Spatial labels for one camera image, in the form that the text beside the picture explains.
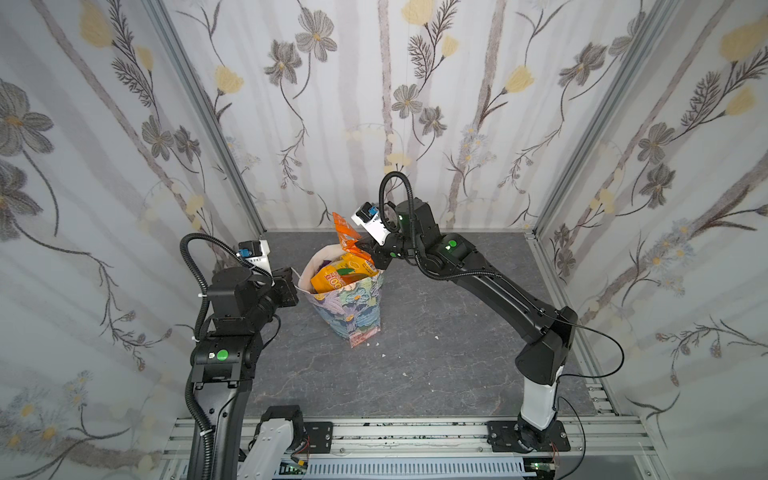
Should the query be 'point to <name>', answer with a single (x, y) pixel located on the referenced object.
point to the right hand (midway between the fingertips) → (364, 237)
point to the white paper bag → (353, 311)
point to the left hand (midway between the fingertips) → (294, 268)
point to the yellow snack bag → (334, 277)
